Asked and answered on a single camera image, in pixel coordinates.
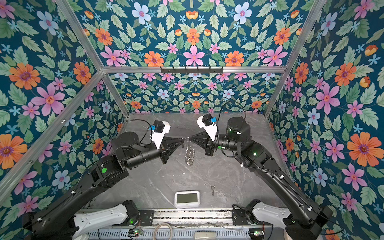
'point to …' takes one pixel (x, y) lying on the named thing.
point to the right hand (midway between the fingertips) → (192, 135)
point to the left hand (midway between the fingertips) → (183, 139)
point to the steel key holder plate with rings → (189, 155)
